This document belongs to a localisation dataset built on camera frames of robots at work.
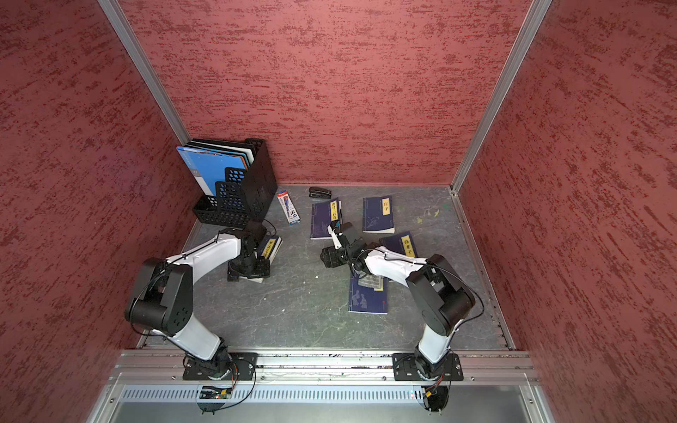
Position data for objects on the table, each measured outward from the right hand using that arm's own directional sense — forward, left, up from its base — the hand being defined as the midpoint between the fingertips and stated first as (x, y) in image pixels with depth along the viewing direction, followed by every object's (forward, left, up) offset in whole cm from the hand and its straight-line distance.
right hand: (331, 257), depth 92 cm
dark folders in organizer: (+30, +29, +26) cm, 49 cm away
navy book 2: (+23, -19, -5) cm, 30 cm away
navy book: (+23, +4, -5) cm, 24 cm away
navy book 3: (+8, -27, -4) cm, 28 cm away
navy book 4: (-14, -12, -5) cm, 19 cm away
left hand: (-7, +27, -2) cm, 28 cm away
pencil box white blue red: (+27, +19, -4) cm, 34 cm away
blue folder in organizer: (+24, +41, +23) cm, 53 cm away
